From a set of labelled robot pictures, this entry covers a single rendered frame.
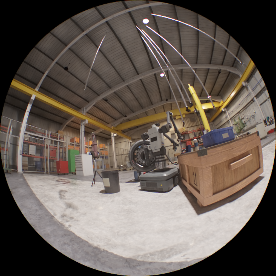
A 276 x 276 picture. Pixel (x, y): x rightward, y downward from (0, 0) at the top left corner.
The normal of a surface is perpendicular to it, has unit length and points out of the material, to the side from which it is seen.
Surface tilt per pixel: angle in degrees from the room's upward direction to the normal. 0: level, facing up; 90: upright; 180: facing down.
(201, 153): 90
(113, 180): 93
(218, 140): 90
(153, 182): 90
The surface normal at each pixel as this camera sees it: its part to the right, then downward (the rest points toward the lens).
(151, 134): -0.71, -0.08
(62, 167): 0.98, -0.17
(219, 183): -0.23, -0.22
